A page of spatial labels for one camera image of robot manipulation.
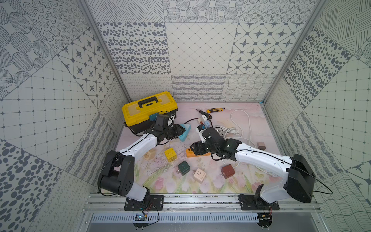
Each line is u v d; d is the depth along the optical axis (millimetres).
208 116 1076
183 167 812
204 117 1009
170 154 859
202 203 760
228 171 799
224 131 1000
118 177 435
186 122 1074
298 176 405
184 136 956
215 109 1148
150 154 846
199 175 782
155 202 736
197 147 700
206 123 998
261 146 943
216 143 595
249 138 975
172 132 781
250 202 745
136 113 909
